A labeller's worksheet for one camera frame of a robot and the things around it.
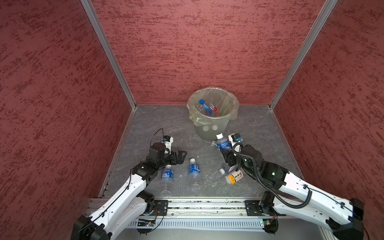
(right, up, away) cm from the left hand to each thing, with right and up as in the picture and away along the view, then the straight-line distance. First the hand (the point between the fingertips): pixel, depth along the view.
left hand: (180, 155), depth 81 cm
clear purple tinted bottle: (+24, -9, +1) cm, 26 cm away
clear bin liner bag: (+29, +31, +14) cm, 44 cm away
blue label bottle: (+22, +9, -11) cm, 26 cm away
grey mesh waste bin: (+19, +27, +17) cm, 37 cm away
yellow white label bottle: (+31, -11, -1) cm, 33 cm away
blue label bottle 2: (-7, -12, -1) cm, 14 cm away
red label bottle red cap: (+23, +26, +19) cm, 40 cm away
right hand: (+23, +5, -8) cm, 25 cm away
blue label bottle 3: (+8, -10, +1) cm, 13 cm away
